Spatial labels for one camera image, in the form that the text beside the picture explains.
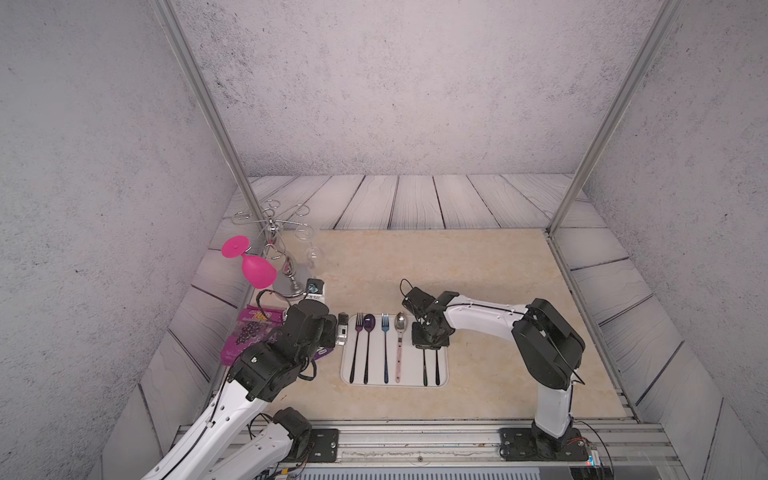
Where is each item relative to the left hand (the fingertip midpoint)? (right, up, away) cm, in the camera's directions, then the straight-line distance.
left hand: (331, 314), depth 72 cm
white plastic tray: (+10, -14, +17) cm, 25 cm away
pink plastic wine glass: (-24, +9, +15) cm, 30 cm away
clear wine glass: (-8, +14, +17) cm, 24 cm away
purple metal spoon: (+7, -7, +21) cm, 24 cm away
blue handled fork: (+12, -8, +22) cm, 26 cm away
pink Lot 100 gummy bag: (-25, -6, +16) cm, 30 cm away
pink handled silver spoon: (+17, -6, +21) cm, 28 cm away
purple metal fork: (+4, -9, +21) cm, 24 cm away
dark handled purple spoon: (+27, -19, +13) cm, 35 cm away
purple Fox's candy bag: (-6, -14, +16) cm, 22 cm away
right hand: (+23, -13, +17) cm, 31 cm away
